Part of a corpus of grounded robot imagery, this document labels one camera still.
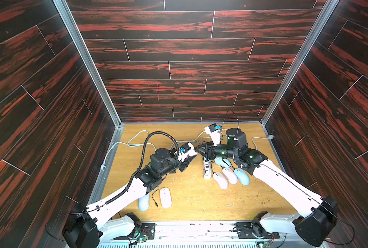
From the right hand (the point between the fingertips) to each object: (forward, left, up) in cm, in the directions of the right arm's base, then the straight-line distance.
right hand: (199, 145), depth 72 cm
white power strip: (-2, -6, -26) cm, 27 cm away
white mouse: (-20, +29, -27) cm, 44 cm away
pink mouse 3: (-2, -20, -26) cm, 33 cm away
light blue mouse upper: (-10, -10, +2) cm, 14 cm away
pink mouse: (-17, +17, -26) cm, 35 cm away
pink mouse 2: (-5, -14, -26) cm, 30 cm away
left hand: (-3, +3, -2) cm, 4 cm away
